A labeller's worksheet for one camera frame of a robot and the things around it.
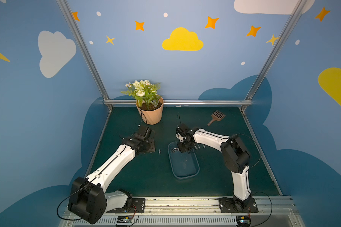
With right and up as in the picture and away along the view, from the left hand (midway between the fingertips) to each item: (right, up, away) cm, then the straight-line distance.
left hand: (152, 144), depth 84 cm
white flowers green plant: (-6, +32, +4) cm, 33 cm away
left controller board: (-13, -37, -12) cm, 41 cm away
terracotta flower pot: (-3, +19, +17) cm, 26 cm away
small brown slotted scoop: (+49, +18, +31) cm, 61 cm away
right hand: (+20, -4, +12) cm, 23 cm away
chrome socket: (+29, -5, +14) cm, 33 cm away
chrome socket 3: (+4, -7, +11) cm, 14 cm away
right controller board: (+50, -39, -11) cm, 64 cm away
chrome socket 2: (+27, +3, -20) cm, 34 cm away
